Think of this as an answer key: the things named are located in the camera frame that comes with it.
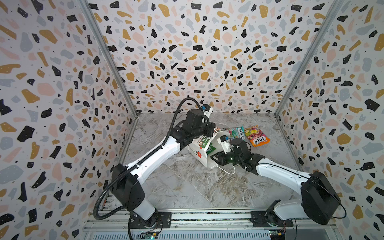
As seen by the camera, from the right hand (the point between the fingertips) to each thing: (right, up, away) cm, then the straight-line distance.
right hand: (211, 154), depth 81 cm
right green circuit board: (+31, -37, -10) cm, 49 cm away
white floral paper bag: (-10, +3, +4) cm, 11 cm away
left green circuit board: (-29, -36, -11) cm, 48 cm away
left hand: (+2, +17, -7) cm, 18 cm away
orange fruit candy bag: (+33, +8, +24) cm, 41 cm away
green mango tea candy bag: (-3, +6, -2) cm, 7 cm away
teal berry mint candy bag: (+20, +11, +25) cm, 34 cm away
